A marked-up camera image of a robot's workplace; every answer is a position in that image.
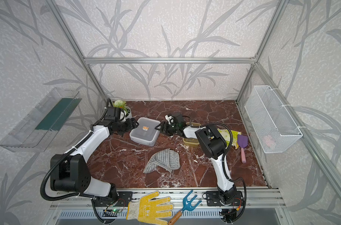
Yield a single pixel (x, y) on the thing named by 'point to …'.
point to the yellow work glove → (145, 210)
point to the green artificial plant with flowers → (118, 103)
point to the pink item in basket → (268, 140)
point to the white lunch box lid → (190, 132)
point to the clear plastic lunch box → (145, 132)
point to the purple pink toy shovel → (242, 141)
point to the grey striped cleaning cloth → (168, 160)
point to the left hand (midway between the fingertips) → (134, 125)
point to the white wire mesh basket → (273, 129)
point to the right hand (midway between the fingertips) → (156, 129)
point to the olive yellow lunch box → (189, 141)
